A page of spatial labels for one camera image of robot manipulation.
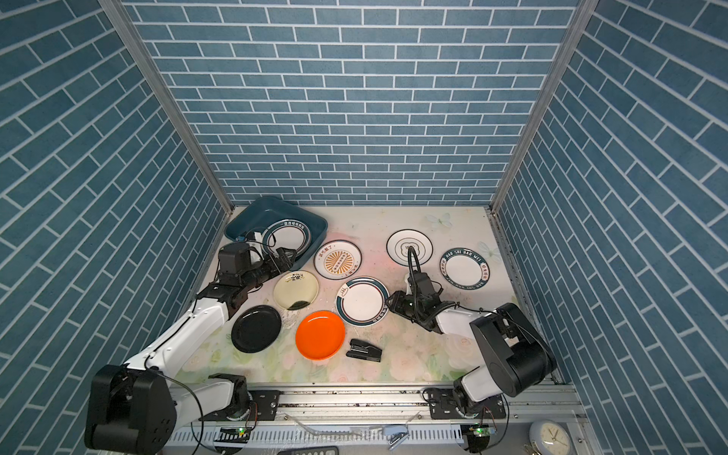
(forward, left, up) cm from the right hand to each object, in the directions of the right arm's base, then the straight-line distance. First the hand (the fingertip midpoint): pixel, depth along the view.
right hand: (385, 300), depth 91 cm
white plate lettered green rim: (+16, -28, -3) cm, 33 cm away
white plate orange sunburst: (+16, +19, -2) cm, 25 cm away
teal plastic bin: (+34, +54, +2) cm, 64 cm away
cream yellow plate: (+4, +32, -2) cm, 32 cm away
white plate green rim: (+24, +40, +2) cm, 46 cm away
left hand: (+5, +30, +15) cm, 34 cm away
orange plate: (-12, +19, -2) cm, 23 cm away
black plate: (-12, +40, -2) cm, 41 cm away
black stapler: (-16, +5, 0) cm, 17 cm away
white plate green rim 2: (0, +8, -3) cm, 9 cm away
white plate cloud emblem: (+25, -3, -2) cm, 25 cm away
